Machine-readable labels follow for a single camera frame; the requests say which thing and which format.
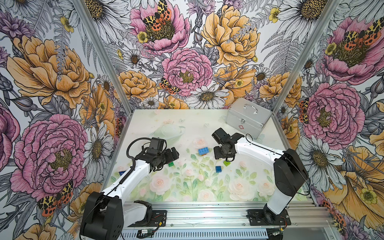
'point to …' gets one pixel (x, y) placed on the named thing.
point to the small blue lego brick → (218, 169)
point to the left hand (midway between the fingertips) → (172, 161)
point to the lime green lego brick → (226, 163)
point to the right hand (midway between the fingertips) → (221, 157)
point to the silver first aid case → (247, 118)
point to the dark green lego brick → (171, 164)
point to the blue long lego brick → (203, 150)
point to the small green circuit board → (144, 233)
